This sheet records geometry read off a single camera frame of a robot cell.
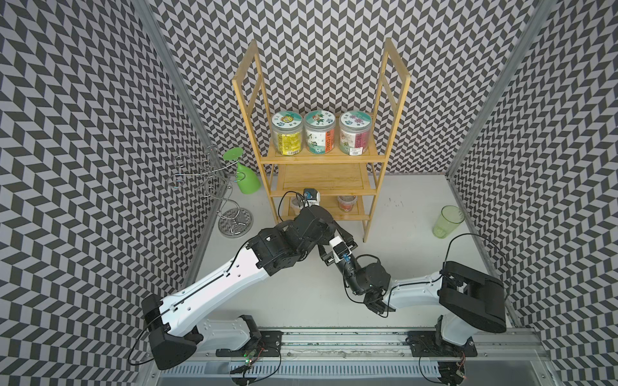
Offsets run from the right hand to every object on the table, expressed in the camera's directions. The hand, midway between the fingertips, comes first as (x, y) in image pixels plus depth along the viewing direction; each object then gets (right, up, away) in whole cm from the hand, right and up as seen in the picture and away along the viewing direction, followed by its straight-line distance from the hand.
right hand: (325, 228), depth 71 cm
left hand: (0, +1, -2) cm, 2 cm away
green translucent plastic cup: (+46, 0, +18) cm, 50 cm away
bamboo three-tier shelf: (+8, +14, +5) cm, 17 cm away
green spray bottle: (-29, +15, +17) cm, 36 cm away
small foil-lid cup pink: (+8, +7, +11) cm, 15 cm away
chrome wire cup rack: (-54, +19, +50) cm, 76 cm away
